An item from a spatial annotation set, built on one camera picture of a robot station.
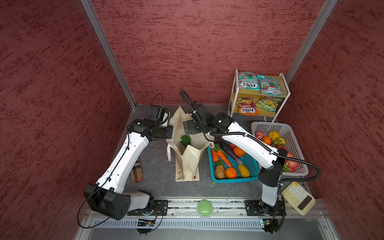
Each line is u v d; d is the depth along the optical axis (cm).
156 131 51
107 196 37
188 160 74
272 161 44
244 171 81
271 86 81
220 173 81
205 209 72
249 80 85
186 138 94
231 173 81
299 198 76
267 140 95
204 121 53
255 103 100
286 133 97
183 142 92
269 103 97
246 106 95
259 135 98
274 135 97
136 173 83
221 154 92
